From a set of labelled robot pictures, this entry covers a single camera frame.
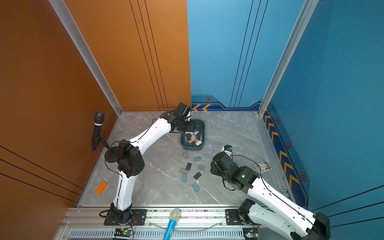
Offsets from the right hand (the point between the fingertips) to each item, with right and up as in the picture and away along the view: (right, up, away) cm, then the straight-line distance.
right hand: (213, 165), depth 77 cm
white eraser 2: (-14, +15, +29) cm, 35 cm away
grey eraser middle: (-17, -7, +12) cm, 22 cm away
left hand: (-10, +21, +15) cm, 27 cm away
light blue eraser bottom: (-9, -14, +6) cm, 18 cm away
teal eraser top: (-9, -1, +17) cm, 19 cm away
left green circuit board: (-45, -31, -6) cm, 55 cm away
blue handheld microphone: (-19, -22, -7) cm, 30 cm away
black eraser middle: (-14, -5, +15) cm, 21 cm away
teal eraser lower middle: (-16, -10, +10) cm, 22 cm away
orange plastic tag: (-62, -14, +6) cm, 64 cm away
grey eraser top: (-16, +1, +19) cm, 25 cm away
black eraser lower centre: (-8, -9, +10) cm, 16 cm away
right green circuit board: (+17, -31, -6) cm, 36 cm away
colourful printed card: (+32, -4, +12) cm, 35 cm away
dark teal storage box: (-11, +10, +25) cm, 29 cm away
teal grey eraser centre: (-7, -5, +14) cm, 16 cm away
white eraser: (-7, +9, +23) cm, 26 cm away
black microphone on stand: (-64, +2, +18) cm, 66 cm away
